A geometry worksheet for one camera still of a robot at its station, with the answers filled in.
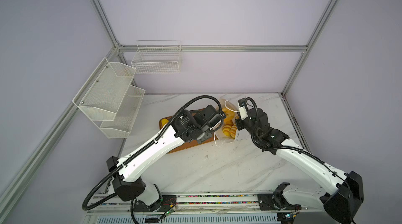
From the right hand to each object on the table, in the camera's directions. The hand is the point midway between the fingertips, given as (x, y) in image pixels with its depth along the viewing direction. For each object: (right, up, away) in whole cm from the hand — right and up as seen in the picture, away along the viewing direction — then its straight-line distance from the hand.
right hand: (237, 110), depth 77 cm
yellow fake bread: (-4, -2, +1) cm, 5 cm away
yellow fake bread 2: (-2, -11, +12) cm, 16 cm away
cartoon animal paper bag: (-8, -14, +6) cm, 17 cm away
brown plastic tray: (-29, -22, +16) cm, 40 cm away
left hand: (-19, -7, -10) cm, 23 cm away
